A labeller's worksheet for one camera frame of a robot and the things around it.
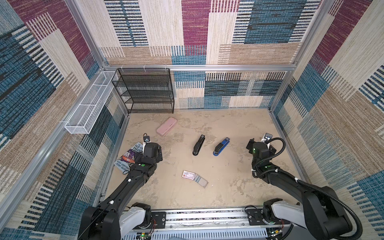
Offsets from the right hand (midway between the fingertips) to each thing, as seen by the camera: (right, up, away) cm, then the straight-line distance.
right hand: (260, 143), depth 87 cm
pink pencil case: (-57, +9, +22) cm, 62 cm away
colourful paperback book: (-78, -10, +4) cm, 79 cm away
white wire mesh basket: (-90, +12, -17) cm, 92 cm away
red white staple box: (-41, -18, 0) cm, 45 cm away
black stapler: (-35, -2, +9) cm, 36 cm away
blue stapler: (-21, -3, +7) cm, 22 cm away
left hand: (-63, -3, -2) cm, 64 cm away
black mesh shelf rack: (-73, +36, +24) cm, 85 cm away
